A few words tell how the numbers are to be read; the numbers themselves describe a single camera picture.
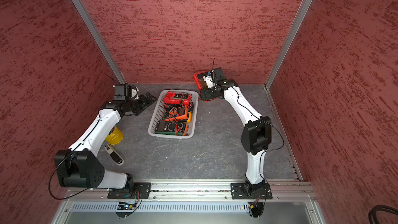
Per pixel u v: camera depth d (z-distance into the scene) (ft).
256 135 1.64
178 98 3.11
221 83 2.08
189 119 3.16
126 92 2.14
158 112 3.12
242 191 2.42
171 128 2.88
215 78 2.28
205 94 2.60
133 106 2.28
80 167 1.33
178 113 3.00
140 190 2.46
